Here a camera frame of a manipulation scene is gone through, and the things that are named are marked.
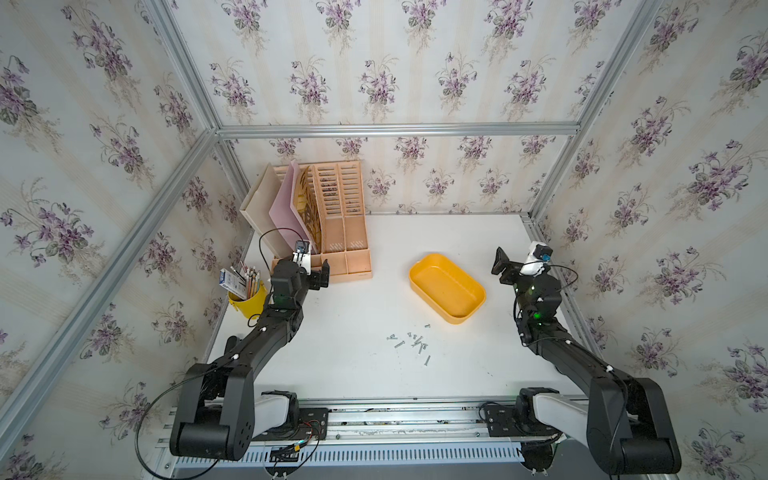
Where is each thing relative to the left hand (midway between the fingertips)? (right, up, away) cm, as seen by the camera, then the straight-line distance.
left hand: (311, 259), depth 86 cm
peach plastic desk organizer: (-1, +21, +31) cm, 37 cm away
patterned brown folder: (-4, +17, +13) cm, 22 cm away
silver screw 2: (+34, -29, -2) cm, 45 cm away
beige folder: (-14, +15, -4) cm, 21 cm away
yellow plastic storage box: (+42, -11, +12) cm, 45 cm away
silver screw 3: (+31, -23, +2) cm, 39 cm away
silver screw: (+25, -25, 0) cm, 36 cm away
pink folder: (-8, +14, -1) cm, 16 cm away
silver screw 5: (+32, -25, 0) cm, 41 cm away
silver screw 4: (+24, -24, +2) cm, 34 cm away
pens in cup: (-19, -7, -1) cm, 21 cm away
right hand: (+59, +2, -4) cm, 59 cm away
